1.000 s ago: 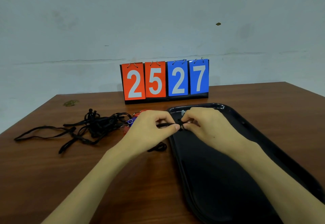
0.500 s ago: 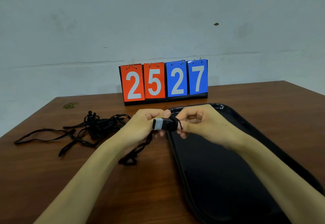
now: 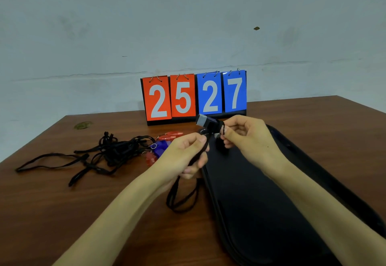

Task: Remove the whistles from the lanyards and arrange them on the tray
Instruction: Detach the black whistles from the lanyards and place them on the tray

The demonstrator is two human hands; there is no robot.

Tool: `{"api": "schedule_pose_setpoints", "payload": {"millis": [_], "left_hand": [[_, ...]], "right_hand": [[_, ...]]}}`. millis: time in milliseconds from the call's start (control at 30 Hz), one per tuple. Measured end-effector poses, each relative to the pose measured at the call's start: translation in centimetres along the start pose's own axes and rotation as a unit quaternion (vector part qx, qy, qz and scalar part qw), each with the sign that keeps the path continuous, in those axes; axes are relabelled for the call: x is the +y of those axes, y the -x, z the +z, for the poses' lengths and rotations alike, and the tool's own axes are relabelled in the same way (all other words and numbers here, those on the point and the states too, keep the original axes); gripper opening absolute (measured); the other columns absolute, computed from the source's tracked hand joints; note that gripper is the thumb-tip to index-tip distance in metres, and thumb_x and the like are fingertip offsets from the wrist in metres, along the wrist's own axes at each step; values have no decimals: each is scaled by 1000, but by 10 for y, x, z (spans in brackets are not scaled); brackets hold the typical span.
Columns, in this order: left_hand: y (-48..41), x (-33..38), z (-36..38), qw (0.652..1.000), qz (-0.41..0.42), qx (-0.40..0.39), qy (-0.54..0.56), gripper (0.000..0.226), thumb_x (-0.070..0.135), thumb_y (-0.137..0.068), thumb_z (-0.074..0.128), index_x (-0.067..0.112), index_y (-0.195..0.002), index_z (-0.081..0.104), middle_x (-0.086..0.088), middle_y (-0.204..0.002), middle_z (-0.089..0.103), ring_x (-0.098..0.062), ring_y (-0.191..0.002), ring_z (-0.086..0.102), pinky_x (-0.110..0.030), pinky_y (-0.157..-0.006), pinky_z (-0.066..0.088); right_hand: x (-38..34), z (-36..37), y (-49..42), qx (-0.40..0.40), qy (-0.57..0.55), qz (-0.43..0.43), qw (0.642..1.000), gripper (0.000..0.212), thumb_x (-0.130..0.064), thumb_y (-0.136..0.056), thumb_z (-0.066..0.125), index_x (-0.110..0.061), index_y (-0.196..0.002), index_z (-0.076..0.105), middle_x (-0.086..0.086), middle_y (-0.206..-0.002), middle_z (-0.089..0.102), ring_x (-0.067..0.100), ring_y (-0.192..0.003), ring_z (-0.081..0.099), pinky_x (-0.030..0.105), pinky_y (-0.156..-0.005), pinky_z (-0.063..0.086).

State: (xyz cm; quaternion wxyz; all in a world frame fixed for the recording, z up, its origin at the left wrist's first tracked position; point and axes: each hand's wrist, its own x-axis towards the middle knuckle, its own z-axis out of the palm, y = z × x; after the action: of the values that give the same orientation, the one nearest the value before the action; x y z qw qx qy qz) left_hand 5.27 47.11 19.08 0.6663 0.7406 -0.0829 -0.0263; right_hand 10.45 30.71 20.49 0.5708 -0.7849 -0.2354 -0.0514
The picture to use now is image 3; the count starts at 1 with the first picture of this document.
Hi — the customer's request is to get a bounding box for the black plastic tray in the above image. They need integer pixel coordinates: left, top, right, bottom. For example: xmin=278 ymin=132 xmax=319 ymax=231
xmin=201 ymin=124 xmax=386 ymax=266

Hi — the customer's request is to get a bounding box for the person's left forearm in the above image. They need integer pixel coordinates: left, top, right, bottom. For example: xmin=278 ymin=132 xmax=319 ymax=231
xmin=52 ymin=168 xmax=173 ymax=266

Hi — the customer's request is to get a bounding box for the red and blue flip scoreboard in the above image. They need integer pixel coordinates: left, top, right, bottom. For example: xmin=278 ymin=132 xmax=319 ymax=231
xmin=141 ymin=69 xmax=247 ymax=126

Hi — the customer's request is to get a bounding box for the person's right forearm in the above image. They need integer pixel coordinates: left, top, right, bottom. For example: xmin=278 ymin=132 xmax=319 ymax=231
xmin=262 ymin=154 xmax=386 ymax=266

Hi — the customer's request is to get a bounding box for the person's right hand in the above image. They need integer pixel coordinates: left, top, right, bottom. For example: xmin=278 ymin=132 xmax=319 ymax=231
xmin=220 ymin=115 xmax=291 ymax=178

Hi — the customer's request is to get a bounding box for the tangle of black lanyards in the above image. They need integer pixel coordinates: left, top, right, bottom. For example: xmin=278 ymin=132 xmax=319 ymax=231
xmin=15 ymin=132 xmax=156 ymax=187

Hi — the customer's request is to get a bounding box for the blue plastic whistle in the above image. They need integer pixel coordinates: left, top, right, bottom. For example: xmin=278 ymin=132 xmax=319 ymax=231
xmin=152 ymin=140 xmax=171 ymax=158

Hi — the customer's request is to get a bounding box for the black whistle with grey mouthpiece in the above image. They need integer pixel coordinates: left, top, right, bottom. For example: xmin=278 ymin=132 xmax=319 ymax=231
xmin=195 ymin=114 xmax=225 ymax=134

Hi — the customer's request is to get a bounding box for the black lanyard strap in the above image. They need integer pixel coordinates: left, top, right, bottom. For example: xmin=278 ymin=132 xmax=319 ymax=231
xmin=165 ymin=128 xmax=212 ymax=214

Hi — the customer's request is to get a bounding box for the person's left hand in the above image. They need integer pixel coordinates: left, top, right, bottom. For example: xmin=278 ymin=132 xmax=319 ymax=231
xmin=150 ymin=132 xmax=210 ymax=190

